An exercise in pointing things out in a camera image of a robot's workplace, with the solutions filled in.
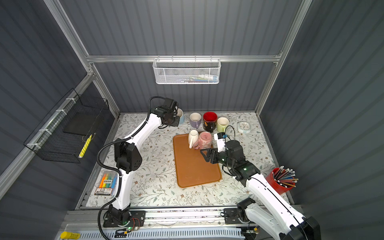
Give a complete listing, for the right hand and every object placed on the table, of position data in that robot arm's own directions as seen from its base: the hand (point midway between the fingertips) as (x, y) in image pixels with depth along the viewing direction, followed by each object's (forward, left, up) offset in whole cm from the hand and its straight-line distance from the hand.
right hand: (206, 151), depth 75 cm
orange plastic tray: (+2, +7, -24) cm, 25 cm away
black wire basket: (+3, +70, +10) cm, 70 cm away
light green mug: (+31, -13, -14) cm, 36 cm away
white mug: (+17, +7, -10) cm, 21 cm away
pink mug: (+13, 0, -10) cm, 16 cm away
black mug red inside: (+30, -3, -10) cm, 32 cm away
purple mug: (+36, +6, -15) cm, 40 cm away
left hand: (+25, +19, -4) cm, 32 cm away
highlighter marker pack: (-10, +56, -18) cm, 60 cm away
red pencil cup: (-11, -38, -9) cm, 40 cm away
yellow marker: (-34, +60, -10) cm, 70 cm away
